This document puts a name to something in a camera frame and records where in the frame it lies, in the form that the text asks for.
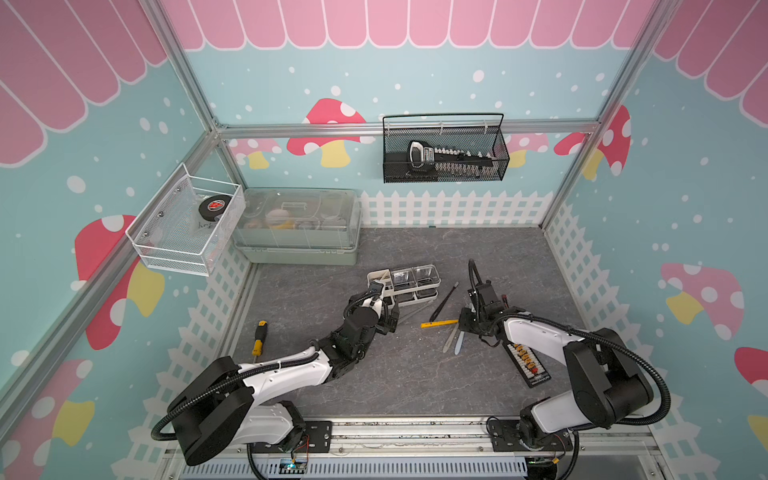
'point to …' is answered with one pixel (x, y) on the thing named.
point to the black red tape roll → (214, 205)
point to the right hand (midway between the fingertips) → (462, 319)
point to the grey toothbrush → (459, 343)
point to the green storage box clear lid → (299, 226)
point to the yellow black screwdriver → (260, 334)
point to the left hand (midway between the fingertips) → (383, 302)
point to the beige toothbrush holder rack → (407, 284)
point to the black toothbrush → (443, 301)
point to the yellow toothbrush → (430, 324)
